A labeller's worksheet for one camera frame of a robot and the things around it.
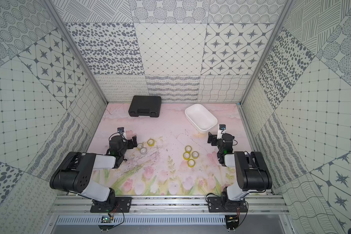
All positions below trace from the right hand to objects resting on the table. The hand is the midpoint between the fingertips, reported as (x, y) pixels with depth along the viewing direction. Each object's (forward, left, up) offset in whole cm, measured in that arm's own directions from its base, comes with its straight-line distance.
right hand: (216, 133), depth 95 cm
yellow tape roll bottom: (-18, +17, -6) cm, 26 cm away
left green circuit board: (-47, +61, -7) cm, 77 cm away
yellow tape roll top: (-8, +19, -6) cm, 21 cm away
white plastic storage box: (+16, +9, -3) cm, 19 cm away
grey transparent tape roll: (-7, +51, -5) cm, 52 cm away
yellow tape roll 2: (-12, +14, -6) cm, 20 cm away
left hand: (-2, +59, +1) cm, 59 cm away
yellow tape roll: (-4, +44, -5) cm, 45 cm away
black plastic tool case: (+29, +54, -3) cm, 61 cm away
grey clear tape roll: (-10, +48, -5) cm, 50 cm away
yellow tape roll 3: (-13, +20, -6) cm, 24 cm away
